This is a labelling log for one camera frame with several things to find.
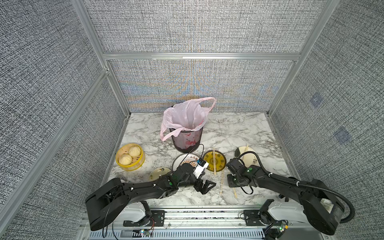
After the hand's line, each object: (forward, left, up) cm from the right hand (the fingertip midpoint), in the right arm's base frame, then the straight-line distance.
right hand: (229, 178), depth 86 cm
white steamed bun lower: (+9, +61, +5) cm, 62 cm away
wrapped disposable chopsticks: (-1, +4, 0) cm, 5 cm away
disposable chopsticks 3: (-8, -2, 0) cm, 8 cm away
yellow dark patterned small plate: (+12, +4, -1) cm, 12 cm away
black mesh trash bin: (+17, +24, +13) cm, 32 cm away
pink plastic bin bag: (+34, +24, +15) cm, 44 cm away
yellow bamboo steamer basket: (+8, +54, +4) cm, 54 cm away
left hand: (-4, +11, +10) cm, 15 cm away
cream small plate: (+3, +42, +2) cm, 42 cm away
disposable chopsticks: (+20, -15, 0) cm, 25 cm away
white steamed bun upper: (+14, +56, +6) cm, 58 cm away
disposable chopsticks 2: (+12, +8, +1) cm, 14 cm away
